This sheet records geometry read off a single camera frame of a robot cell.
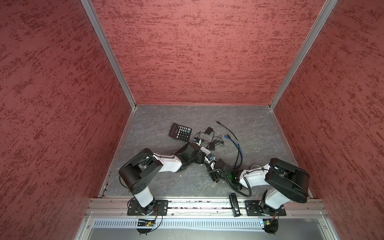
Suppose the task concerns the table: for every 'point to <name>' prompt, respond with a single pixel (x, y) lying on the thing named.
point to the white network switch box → (204, 150)
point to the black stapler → (234, 205)
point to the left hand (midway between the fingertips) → (202, 157)
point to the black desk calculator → (180, 132)
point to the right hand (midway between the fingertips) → (207, 169)
